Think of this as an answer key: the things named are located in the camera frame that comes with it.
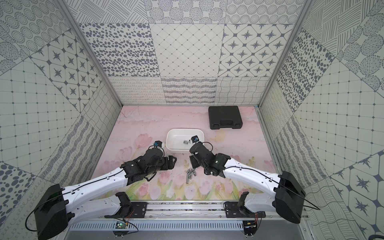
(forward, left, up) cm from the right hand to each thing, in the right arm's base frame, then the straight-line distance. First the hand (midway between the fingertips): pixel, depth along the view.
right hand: (195, 154), depth 80 cm
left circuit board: (-31, +36, -14) cm, 50 cm away
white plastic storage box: (+18, +15, -12) cm, 27 cm away
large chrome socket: (+14, +7, -11) cm, 19 cm away
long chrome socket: (-9, +5, -12) cm, 16 cm away
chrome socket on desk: (-5, +3, -12) cm, 13 cm away
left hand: (-1, +13, -1) cm, 13 cm away
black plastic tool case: (+36, -21, -10) cm, 43 cm away
